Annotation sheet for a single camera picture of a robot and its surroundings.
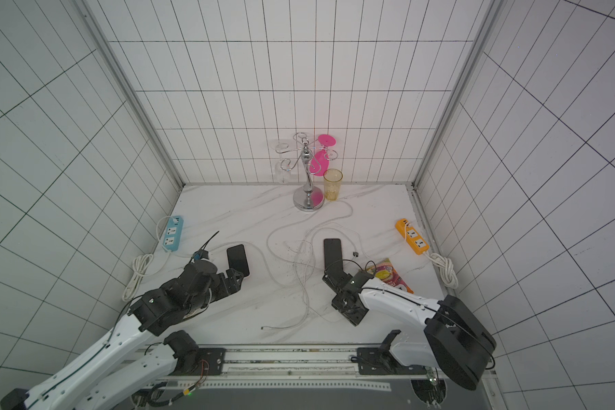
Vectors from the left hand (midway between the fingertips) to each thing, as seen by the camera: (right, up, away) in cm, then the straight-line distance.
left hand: (228, 286), depth 76 cm
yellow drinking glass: (+34, +36, +28) cm, 57 cm away
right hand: (+33, -11, +7) cm, 35 cm away
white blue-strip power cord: (-37, 0, +14) cm, 40 cm away
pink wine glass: (+29, +43, +27) cm, 59 cm away
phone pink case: (-2, +4, +17) cm, 18 cm away
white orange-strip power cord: (+74, +3, +12) cm, 75 cm away
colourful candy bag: (+52, +1, +13) cm, 54 cm away
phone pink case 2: (+34, +6, +19) cm, 39 cm away
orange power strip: (+65, +13, +22) cm, 70 cm away
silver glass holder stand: (+24, +28, +37) cm, 52 cm away
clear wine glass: (+16, +38, +13) cm, 43 cm away
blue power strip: (-30, +13, +24) cm, 41 cm away
